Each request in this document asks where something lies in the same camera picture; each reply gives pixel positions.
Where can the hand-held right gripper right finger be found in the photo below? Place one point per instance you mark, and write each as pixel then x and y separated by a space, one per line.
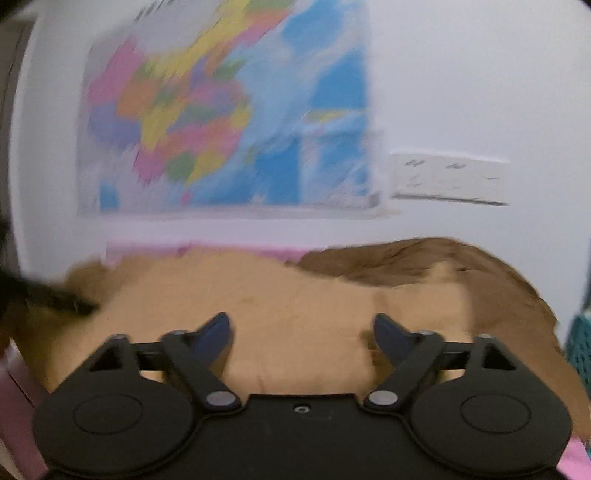
pixel 392 339

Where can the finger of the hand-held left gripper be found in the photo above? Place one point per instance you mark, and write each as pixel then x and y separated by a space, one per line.
pixel 60 300

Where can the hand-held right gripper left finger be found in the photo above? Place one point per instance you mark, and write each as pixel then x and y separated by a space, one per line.
pixel 212 339

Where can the tan down jacket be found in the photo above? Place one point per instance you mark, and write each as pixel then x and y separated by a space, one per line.
pixel 300 300

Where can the pink bed sheet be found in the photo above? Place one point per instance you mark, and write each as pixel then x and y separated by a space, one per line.
pixel 18 415

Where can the teal perforated plastic basket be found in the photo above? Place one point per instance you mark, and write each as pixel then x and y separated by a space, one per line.
pixel 581 346

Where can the white wall socket panel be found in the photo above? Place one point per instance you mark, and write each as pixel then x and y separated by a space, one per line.
pixel 448 177

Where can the colourful wall map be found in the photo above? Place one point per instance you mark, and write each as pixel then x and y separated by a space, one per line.
pixel 221 106

